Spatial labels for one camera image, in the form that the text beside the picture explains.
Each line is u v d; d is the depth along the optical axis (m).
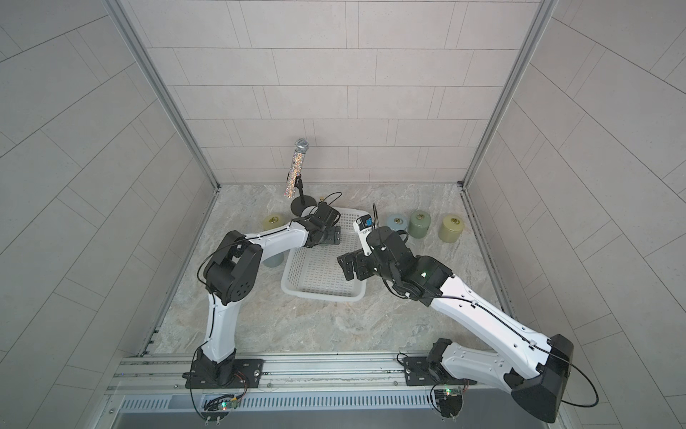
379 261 0.53
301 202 1.08
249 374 0.71
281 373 0.72
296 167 0.91
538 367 0.38
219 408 0.65
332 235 0.89
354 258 0.60
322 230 0.78
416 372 0.72
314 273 0.89
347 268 0.61
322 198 1.12
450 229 0.94
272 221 0.94
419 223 0.96
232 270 0.53
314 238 0.73
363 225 0.60
